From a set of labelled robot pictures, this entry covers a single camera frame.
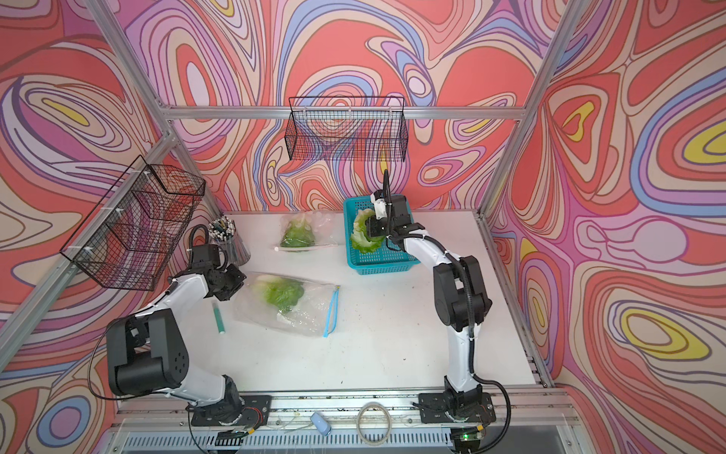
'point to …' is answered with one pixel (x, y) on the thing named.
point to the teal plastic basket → (385, 259)
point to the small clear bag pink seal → (307, 230)
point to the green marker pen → (220, 325)
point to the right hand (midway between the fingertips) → (368, 227)
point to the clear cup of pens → (222, 231)
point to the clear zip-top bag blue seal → (313, 315)
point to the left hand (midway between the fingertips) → (247, 279)
